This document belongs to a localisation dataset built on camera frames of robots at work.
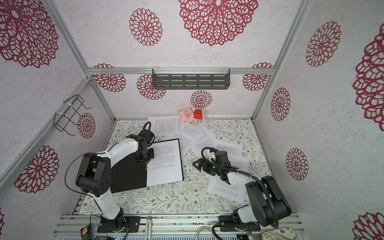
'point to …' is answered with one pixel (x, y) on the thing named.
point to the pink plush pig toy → (189, 115)
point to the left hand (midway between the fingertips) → (148, 161)
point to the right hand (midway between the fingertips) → (198, 164)
